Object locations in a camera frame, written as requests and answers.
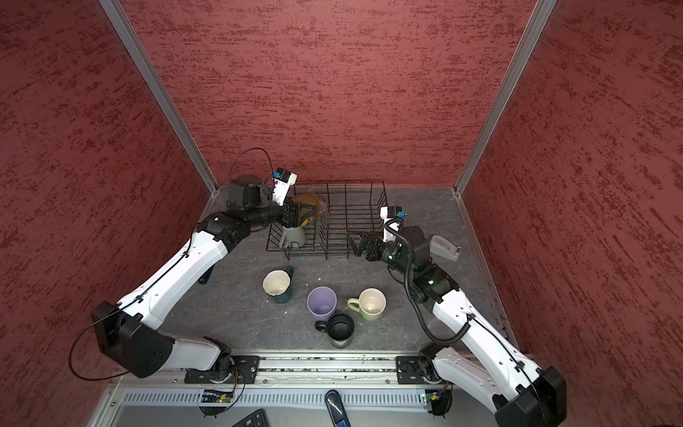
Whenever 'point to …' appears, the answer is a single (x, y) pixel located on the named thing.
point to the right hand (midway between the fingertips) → (357, 239)
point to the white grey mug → (294, 237)
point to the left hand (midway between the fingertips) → (305, 210)
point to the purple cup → (321, 302)
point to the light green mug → (371, 303)
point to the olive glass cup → (309, 204)
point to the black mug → (340, 328)
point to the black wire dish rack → (348, 208)
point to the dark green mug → (277, 284)
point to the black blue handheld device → (336, 408)
